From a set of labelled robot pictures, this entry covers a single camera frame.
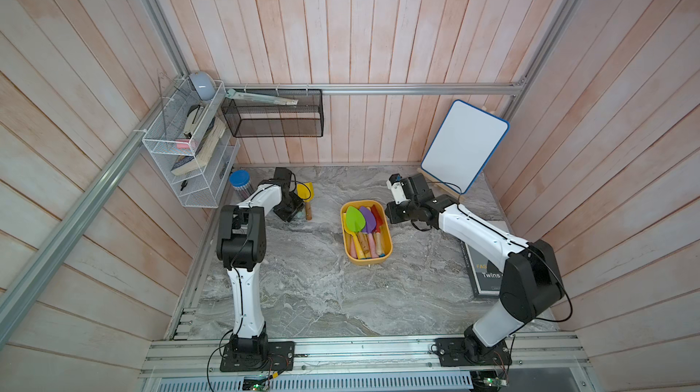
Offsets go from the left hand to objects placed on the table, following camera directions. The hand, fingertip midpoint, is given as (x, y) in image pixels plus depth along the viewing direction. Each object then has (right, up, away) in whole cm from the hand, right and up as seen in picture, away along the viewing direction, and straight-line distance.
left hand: (301, 212), depth 103 cm
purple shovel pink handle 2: (+20, -12, -13) cm, 27 cm away
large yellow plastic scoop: (+22, -12, -15) cm, 29 cm away
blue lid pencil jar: (-20, +12, -9) cm, 25 cm away
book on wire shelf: (-25, +23, -22) cm, 40 cm away
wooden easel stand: (+55, +10, +1) cm, 56 cm away
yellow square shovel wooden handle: (+1, +8, +9) cm, 12 cm away
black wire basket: (-21, +37, +3) cm, 43 cm away
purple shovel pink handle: (+26, -5, -8) cm, 27 cm away
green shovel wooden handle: (+21, -4, -5) cm, 22 cm away
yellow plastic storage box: (+32, -6, -11) cm, 34 cm away
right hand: (+31, +2, -14) cm, 34 cm away
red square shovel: (+29, -3, -8) cm, 31 cm away
